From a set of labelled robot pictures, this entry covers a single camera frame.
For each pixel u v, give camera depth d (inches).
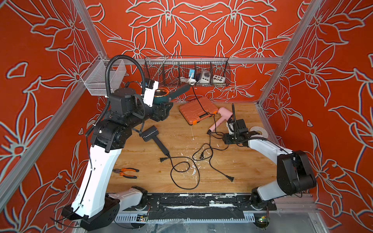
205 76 35.7
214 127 39.6
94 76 31.2
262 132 39.6
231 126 30.0
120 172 32.7
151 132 37.3
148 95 18.0
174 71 39.6
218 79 37.0
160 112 18.9
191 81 33.5
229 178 31.8
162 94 20.4
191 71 32.8
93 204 13.6
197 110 42.0
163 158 34.5
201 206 28.7
